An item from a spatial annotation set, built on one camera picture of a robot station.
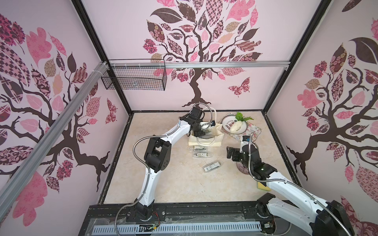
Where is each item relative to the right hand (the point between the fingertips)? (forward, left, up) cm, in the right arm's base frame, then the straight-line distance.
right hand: (234, 146), depth 83 cm
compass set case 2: (+2, +18, -12) cm, 22 cm away
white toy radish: (+33, -13, -11) cm, 38 cm away
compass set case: (+6, +22, -12) cm, 25 cm away
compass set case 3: (-7, +13, -11) cm, 19 cm away
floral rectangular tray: (+24, -20, -14) cm, 34 cm away
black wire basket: (+66, +75, +6) cm, 100 cm away
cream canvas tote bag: (+7, +12, 0) cm, 14 cm away
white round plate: (+31, -5, -13) cm, 34 cm away
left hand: (+17, +18, -4) cm, 25 cm away
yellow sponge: (-25, -4, +10) cm, 28 cm away
